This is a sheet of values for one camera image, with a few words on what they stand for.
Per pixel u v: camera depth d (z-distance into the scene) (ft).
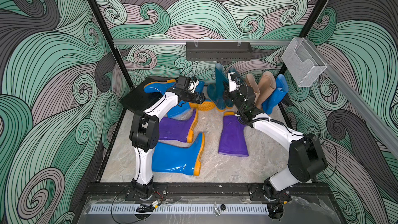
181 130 2.95
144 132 1.75
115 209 2.29
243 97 2.00
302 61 2.61
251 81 2.89
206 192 2.42
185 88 2.60
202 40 3.09
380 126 1.73
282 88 2.75
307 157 1.43
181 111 3.29
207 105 3.30
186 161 2.60
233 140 2.93
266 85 3.04
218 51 3.18
